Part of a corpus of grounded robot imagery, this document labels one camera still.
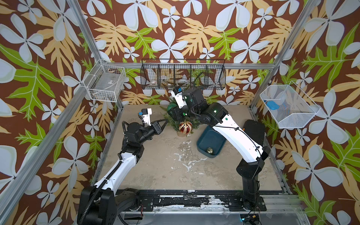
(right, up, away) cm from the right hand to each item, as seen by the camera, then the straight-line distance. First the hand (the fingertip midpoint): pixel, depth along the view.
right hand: (170, 109), depth 69 cm
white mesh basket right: (+70, +3, +13) cm, 71 cm away
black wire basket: (-7, +27, +29) cm, 40 cm away
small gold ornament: (+24, -25, +21) cm, 41 cm away
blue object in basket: (+63, +4, +17) cm, 65 cm away
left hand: (-1, -5, +3) cm, 6 cm away
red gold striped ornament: (+7, -9, +1) cm, 12 cm away
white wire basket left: (-42, +19, +17) cm, 49 cm away
